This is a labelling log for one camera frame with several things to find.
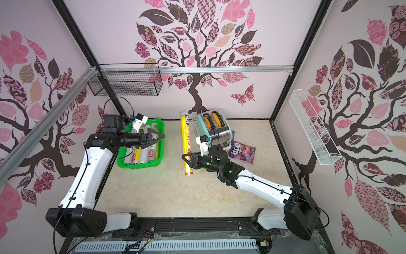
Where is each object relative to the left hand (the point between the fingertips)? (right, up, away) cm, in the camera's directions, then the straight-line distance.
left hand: (159, 142), depth 69 cm
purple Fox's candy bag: (+45, -8, +29) cm, 54 cm away
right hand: (+11, -8, +2) cm, 14 cm away
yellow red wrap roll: (+12, +1, +1) cm, 12 cm away
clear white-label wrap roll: (-24, -12, +20) cm, 34 cm away
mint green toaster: (+26, +9, +23) cm, 36 cm away
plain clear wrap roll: (-16, -7, +23) cm, 29 cm away
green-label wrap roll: (-11, -5, +23) cm, 26 cm away
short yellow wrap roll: (-20, -8, +24) cm, 33 cm away
